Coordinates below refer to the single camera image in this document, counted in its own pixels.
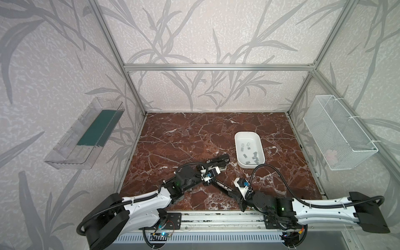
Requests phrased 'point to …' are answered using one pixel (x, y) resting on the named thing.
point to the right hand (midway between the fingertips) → (229, 187)
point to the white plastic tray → (250, 153)
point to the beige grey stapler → (222, 169)
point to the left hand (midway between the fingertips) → (218, 161)
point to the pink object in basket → (330, 155)
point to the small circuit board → (166, 234)
